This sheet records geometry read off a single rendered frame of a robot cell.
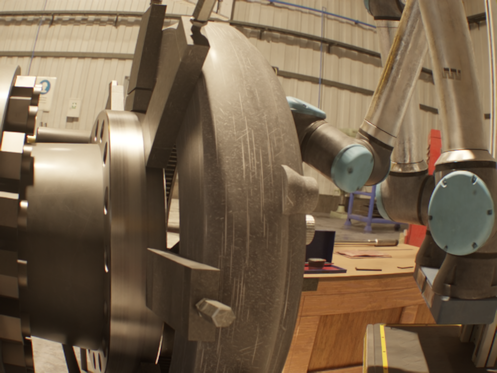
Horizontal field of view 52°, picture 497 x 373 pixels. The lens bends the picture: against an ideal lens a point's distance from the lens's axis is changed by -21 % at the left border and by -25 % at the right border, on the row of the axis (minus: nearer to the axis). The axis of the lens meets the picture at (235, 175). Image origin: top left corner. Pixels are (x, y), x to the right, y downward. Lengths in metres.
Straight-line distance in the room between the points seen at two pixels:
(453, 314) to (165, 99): 0.73
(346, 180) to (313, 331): 0.82
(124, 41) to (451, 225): 11.08
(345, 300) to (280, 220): 1.26
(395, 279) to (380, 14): 0.88
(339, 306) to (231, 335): 1.27
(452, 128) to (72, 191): 0.64
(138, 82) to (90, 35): 10.92
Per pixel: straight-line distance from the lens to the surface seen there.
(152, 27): 0.97
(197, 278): 0.57
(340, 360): 1.99
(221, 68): 0.71
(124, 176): 0.77
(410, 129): 1.70
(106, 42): 11.82
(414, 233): 4.82
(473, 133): 1.04
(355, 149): 1.14
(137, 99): 0.94
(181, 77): 0.70
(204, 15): 0.69
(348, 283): 1.87
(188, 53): 0.68
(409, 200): 1.70
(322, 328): 1.89
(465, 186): 0.99
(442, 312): 1.17
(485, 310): 1.20
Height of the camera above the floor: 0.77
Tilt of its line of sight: 1 degrees down
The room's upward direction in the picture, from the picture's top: 6 degrees clockwise
